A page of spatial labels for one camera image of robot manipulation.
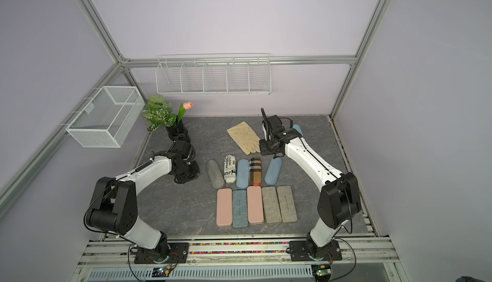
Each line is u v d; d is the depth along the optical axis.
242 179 0.91
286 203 0.83
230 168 0.94
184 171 0.77
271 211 0.81
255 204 0.83
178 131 0.99
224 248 0.76
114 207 0.45
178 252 0.74
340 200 0.44
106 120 0.83
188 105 0.89
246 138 1.11
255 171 0.93
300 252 0.74
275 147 0.60
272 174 0.93
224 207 0.82
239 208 0.82
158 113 0.85
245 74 1.05
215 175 0.91
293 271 0.71
